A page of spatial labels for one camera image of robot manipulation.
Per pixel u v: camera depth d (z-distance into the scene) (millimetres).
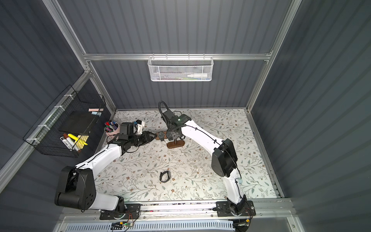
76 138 698
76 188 856
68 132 716
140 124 816
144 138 771
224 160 503
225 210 733
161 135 866
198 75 867
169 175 834
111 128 937
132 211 728
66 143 670
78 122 763
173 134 786
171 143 985
